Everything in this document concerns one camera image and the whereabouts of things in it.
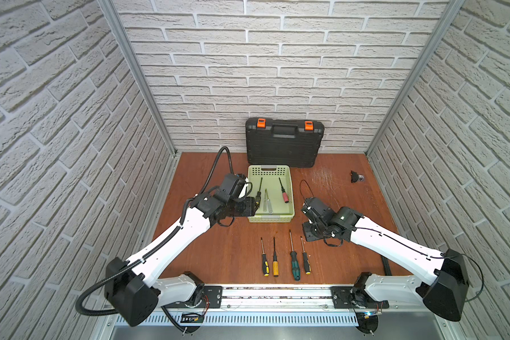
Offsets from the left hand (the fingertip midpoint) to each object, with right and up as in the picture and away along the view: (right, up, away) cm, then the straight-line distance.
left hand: (258, 204), depth 76 cm
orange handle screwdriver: (+7, -25, +3) cm, 26 cm away
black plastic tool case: (+17, +26, +22) cm, 38 cm away
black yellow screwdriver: (+3, -24, +3) cm, 25 cm away
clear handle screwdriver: (+4, -3, +22) cm, 22 cm away
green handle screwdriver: (+14, -25, +3) cm, 29 cm away
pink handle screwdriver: (+12, +1, +24) cm, 27 cm away
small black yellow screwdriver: (+19, -24, +5) cm, 31 cm away
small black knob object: (+51, +9, +32) cm, 61 cm away
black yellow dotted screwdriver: (0, 0, +23) cm, 23 cm away
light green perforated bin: (+6, +4, +28) cm, 29 cm away
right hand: (+20, -11, +2) cm, 23 cm away
